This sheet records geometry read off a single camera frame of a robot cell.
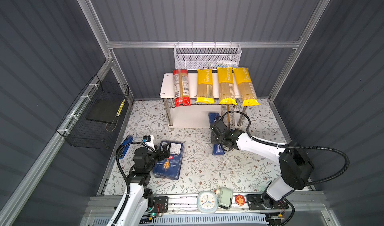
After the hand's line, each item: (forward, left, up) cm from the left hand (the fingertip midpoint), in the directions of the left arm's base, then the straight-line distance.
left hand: (163, 145), depth 83 cm
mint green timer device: (-27, -31, -7) cm, 42 cm away
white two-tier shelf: (+23, -20, -3) cm, 31 cm away
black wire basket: (+6, +33, +17) cm, 37 cm away
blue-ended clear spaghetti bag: (+16, -43, -2) cm, 46 cm away
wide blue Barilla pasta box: (-11, -3, -6) cm, 13 cm away
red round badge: (-27, -39, -11) cm, 49 cm away
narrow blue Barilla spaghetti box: (-4, -30, 0) cm, 30 cm away
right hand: (+5, -30, -2) cm, 31 cm away
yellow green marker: (+15, +21, +16) cm, 30 cm away
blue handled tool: (+10, +24, -9) cm, 28 cm away
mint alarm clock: (-28, -22, -8) cm, 36 cm away
